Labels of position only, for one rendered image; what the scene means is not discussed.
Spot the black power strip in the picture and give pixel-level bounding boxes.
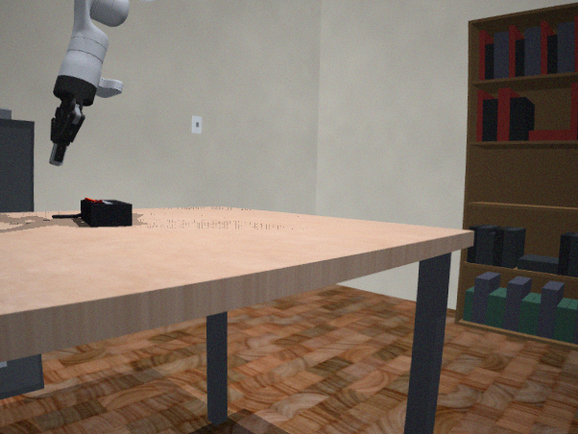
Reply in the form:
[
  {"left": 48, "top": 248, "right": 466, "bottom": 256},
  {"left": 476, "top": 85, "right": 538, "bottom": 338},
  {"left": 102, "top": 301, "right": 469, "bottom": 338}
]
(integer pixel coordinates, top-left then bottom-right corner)
[{"left": 52, "top": 198, "right": 132, "bottom": 228}]

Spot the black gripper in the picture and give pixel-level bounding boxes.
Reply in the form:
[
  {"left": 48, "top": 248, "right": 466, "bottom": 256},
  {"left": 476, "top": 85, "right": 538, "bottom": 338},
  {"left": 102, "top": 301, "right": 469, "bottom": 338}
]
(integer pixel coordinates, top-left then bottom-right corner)
[{"left": 49, "top": 75, "right": 97, "bottom": 166}]

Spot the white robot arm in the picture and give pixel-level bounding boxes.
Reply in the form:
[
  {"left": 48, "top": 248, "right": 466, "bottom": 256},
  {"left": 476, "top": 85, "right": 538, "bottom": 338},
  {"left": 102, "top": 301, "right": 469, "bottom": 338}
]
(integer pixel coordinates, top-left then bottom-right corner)
[{"left": 58, "top": 0, "right": 130, "bottom": 98}]

